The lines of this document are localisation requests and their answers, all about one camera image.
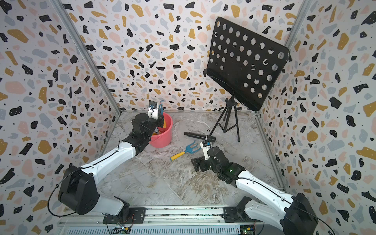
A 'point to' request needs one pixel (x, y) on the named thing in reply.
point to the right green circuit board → (247, 229)
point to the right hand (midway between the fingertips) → (198, 158)
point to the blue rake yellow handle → (188, 149)
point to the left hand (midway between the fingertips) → (160, 108)
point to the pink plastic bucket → (162, 138)
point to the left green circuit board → (121, 230)
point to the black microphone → (210, 139)
